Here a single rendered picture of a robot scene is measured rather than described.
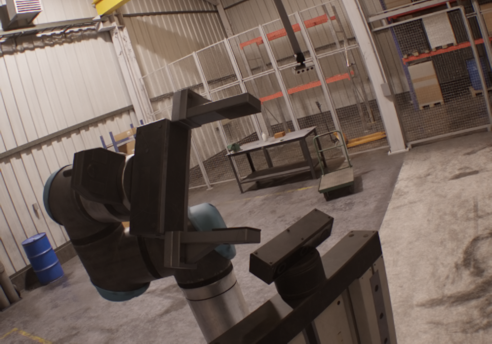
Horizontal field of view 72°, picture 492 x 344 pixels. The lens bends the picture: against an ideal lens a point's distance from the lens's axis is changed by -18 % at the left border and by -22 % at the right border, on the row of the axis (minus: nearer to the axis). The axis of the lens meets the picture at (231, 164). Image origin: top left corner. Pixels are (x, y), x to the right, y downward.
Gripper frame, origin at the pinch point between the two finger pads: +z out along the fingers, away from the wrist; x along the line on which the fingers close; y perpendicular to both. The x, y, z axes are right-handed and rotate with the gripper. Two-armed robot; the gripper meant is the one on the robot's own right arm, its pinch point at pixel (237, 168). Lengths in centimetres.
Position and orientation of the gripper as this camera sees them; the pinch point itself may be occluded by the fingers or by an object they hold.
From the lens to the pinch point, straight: 41.3
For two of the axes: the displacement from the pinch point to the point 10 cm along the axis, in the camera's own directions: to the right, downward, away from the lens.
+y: 5.7, 2.3, 7.9
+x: -0.2, 9.6, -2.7
